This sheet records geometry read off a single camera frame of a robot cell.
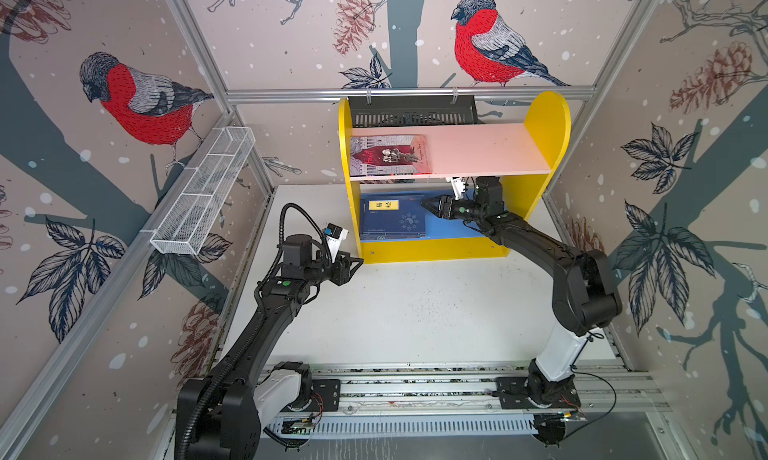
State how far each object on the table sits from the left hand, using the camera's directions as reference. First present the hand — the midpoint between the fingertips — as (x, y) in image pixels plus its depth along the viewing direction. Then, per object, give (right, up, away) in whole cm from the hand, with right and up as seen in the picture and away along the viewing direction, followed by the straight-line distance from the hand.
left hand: (353, 257), depth 80 cm
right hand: (+20, +14, +7) cm, 26 cm away
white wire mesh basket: (-40, +9, -9) cm, 42 cm away
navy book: (+11, +11, +8) cm, 17 cm away
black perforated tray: (+17, +47, +20) cm, 54 cm away
